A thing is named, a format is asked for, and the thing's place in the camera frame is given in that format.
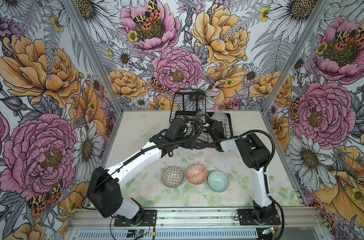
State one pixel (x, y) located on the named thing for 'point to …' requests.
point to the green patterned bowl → (221, 117)
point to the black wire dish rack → (190, 106)
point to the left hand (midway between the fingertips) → (186, 141)
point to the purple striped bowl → (202, 115)
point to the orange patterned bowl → (196, 174)
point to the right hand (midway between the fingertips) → (208, 118)
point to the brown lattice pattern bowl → (172, 176)
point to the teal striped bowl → (218, 181)
